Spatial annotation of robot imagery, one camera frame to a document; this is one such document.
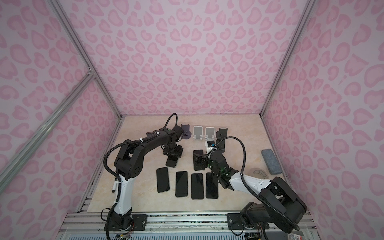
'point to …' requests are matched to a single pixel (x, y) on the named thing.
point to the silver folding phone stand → (210, 133)
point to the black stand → (222, 133)
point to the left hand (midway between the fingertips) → (177, 154)
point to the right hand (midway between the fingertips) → (200, 153)
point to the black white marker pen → (114, 186)
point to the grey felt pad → (271, 161)
